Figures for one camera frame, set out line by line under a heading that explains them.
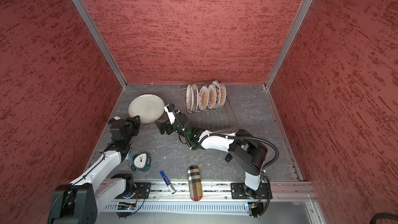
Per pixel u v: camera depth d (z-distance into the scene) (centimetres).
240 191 74
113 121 78
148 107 89
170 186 74
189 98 103
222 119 100
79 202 40
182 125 59
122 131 64
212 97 101
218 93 97
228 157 82
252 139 48
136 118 84
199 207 77
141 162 79
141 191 73
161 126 70
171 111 68
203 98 103
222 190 76
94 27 88
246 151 47
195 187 73
